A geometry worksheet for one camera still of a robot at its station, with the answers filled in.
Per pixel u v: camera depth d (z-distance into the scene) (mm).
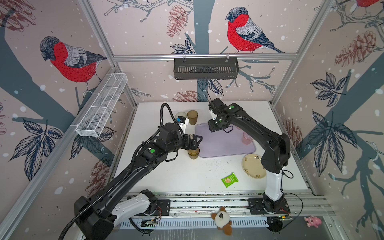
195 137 631
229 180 814
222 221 684
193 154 920
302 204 685
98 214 375
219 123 724
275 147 508
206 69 1051
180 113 1005
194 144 632
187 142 622
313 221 673
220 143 1005
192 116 1029
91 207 381
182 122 635
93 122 713
